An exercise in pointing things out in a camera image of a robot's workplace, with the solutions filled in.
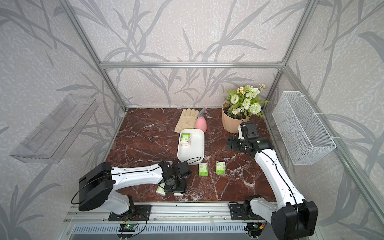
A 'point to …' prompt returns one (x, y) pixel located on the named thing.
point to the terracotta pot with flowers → (244, 104)
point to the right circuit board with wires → (254, 229)
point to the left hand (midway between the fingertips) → (182, 193)
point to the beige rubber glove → (187, 120)
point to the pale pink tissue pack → (178, 194)
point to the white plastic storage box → (194, 154)
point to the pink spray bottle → (201, 122)
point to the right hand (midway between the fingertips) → (234, 143)
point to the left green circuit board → (127, 227)
